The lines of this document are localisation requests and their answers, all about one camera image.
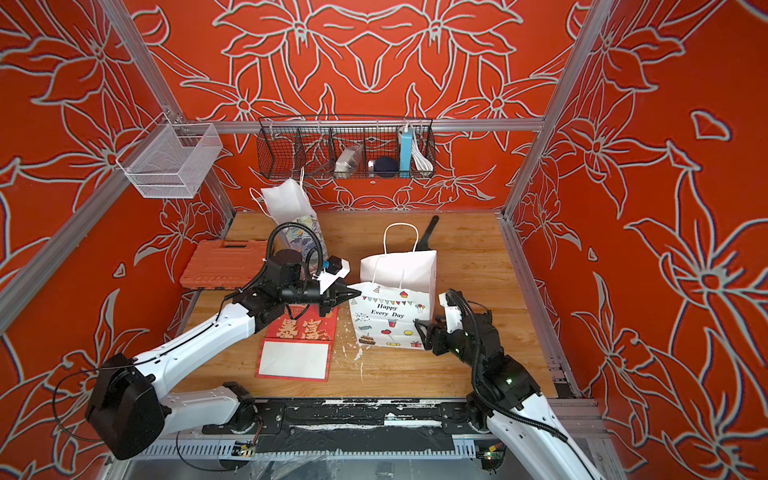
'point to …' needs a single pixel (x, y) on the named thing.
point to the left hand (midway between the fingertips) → (359, 290)
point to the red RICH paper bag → (297, 344)
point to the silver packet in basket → (348, 161)
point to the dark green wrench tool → (423, 244)
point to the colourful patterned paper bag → (289, 205)
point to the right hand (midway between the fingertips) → (420, 322)
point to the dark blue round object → (386, 167)
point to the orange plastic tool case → (225, 264)
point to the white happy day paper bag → (398, 288)
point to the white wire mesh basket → (174, 162)
